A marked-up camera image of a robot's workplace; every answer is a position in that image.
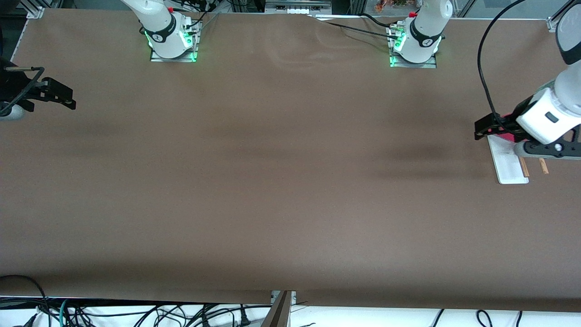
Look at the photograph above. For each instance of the brown table cover sheet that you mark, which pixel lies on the brown table cover sheet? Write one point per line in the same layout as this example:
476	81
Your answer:
272	204

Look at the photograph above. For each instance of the aluminium frame post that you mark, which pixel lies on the aluminium frame post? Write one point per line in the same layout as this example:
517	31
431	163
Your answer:
35	10
553	22

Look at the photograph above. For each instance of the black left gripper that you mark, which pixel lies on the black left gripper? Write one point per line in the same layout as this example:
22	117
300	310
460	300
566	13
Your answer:
509	122

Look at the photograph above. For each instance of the white rack with wooden bars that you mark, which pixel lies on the white rack with wooden bars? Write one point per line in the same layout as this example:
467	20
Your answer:
510	168

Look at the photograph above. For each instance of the grey power strip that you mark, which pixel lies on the grey power strip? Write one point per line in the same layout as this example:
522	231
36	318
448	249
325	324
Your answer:
297	9

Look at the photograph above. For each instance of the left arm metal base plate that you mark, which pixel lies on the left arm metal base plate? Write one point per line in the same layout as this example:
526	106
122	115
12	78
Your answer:
429	65

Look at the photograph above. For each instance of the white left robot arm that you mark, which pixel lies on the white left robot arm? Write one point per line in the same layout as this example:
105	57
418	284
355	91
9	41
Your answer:
544	113

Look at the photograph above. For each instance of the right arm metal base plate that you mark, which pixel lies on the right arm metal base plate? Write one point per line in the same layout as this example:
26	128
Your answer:
193	54

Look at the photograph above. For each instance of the aluminium frame beam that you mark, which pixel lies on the aluminium frame beam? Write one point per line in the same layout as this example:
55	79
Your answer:
279	313

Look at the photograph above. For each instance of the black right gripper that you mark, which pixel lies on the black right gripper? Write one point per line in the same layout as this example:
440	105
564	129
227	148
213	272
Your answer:
12	87

